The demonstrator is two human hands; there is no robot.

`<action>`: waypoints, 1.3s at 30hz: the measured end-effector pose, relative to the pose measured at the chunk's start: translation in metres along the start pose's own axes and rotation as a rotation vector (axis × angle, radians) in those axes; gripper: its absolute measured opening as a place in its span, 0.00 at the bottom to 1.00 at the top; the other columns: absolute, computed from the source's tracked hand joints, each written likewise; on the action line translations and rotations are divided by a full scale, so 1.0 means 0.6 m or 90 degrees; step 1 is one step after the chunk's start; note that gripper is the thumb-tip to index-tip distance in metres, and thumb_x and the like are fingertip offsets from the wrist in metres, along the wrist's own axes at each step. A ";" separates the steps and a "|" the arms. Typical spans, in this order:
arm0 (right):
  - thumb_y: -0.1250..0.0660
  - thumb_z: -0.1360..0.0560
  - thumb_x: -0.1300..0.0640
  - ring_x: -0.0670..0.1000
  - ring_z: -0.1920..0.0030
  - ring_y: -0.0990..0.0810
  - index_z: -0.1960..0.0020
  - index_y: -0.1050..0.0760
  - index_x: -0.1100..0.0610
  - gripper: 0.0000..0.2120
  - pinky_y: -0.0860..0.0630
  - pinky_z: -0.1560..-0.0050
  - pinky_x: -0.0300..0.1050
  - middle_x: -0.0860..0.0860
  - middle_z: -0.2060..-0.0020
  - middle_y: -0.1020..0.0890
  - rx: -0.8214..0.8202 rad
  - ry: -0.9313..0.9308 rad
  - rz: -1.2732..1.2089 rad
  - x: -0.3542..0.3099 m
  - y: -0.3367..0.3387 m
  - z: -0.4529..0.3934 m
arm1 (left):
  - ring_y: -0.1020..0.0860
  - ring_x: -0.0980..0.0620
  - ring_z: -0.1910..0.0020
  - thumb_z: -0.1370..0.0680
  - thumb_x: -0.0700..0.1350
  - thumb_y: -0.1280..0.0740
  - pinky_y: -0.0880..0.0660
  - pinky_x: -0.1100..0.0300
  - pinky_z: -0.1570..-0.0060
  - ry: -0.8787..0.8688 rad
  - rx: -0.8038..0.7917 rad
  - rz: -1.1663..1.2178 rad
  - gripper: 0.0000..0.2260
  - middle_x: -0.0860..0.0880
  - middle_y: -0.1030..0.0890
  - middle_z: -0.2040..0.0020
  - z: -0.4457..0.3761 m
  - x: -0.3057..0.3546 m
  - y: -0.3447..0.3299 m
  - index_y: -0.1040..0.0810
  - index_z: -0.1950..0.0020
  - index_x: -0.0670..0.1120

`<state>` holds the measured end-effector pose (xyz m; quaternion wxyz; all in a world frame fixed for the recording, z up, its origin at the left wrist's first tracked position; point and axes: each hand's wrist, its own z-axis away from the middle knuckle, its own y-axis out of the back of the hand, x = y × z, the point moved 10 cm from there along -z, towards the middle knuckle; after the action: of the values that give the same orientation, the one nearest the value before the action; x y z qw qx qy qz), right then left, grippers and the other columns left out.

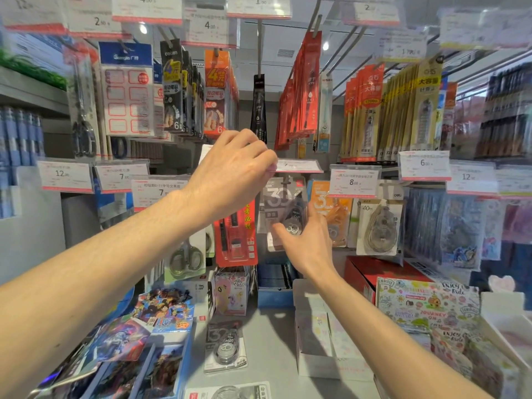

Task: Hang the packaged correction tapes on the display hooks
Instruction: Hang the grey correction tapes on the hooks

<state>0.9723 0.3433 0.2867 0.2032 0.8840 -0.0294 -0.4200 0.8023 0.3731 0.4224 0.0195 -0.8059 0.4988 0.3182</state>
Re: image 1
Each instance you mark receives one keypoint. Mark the person's left hand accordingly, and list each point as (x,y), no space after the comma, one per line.
(232,174)

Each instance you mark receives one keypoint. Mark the person's right hand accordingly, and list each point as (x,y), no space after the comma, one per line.
(311,253)

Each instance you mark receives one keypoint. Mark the green correction tape pack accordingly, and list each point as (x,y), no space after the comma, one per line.
(352,228)

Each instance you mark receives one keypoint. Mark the orange correction tape pack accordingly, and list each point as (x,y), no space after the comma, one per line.
(328,207)

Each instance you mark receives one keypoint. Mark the person's left forearm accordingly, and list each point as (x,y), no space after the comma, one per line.
(83,295)

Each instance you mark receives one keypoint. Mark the person's right forearm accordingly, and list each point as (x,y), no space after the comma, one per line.
(374,340)

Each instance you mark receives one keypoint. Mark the white pink display box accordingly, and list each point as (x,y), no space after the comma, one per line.
(515,340)

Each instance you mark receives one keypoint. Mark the stack of blue flat packs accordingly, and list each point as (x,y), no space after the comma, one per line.
(274,278)

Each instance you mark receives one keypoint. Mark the red cardboard box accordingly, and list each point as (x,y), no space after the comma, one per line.
(374,274)

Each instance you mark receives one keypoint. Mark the stack of red pen packs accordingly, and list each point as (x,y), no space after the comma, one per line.
(237,245)

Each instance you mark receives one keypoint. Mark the row of black ink packs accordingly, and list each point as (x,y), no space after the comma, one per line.
(258,108)

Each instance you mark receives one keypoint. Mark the open white cardboard box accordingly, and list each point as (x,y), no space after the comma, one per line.
(316,340)

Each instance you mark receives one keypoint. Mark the small patterned box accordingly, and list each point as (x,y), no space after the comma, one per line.
(230,295)

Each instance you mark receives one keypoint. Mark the row of black yellow packs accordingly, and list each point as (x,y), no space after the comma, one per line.
(172,99)

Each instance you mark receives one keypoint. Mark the green card scissors pack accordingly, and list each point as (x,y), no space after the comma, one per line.
(185,261)

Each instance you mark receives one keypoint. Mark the white slim pack blue label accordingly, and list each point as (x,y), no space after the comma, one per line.
(324,116)

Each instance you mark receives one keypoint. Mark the row of red slim packs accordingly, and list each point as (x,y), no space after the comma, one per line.
(307,91)

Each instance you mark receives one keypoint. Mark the white printed sticker box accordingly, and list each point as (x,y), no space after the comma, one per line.
(420,303)

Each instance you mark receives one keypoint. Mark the small white boxes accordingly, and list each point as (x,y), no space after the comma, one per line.
(203,303)

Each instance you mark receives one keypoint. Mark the white label sticker pack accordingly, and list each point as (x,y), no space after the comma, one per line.
(124,103)

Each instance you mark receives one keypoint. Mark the row of clear sticker bags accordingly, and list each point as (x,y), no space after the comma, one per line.
(449,228)

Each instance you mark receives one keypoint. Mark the blue cartoon card box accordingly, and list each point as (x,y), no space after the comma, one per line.
(166,307)

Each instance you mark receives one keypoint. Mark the blue card tray box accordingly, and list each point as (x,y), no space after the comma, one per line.
(166,369)

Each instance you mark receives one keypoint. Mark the stack of printed sticker bags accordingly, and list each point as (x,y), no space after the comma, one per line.
(469,357)

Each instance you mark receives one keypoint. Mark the white heart-top box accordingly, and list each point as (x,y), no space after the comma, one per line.
(501,283)

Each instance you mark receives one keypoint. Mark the row of blue-topped packs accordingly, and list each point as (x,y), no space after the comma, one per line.
(441,112)

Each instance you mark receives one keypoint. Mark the row of orange-topped packs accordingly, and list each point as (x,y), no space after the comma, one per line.
(449,116)

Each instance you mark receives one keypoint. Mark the purple card pack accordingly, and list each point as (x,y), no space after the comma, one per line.
(124,340)

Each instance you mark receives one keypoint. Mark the rack of assorted pens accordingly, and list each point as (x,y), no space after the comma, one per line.
(21,137)

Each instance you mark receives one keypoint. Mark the blue white globe boxes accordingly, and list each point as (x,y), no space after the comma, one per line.
(41,49)

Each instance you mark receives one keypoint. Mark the row of black pen packs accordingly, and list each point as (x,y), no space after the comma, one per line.
(507,116)

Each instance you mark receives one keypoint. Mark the black holographic card holder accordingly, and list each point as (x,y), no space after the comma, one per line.
(62,378)

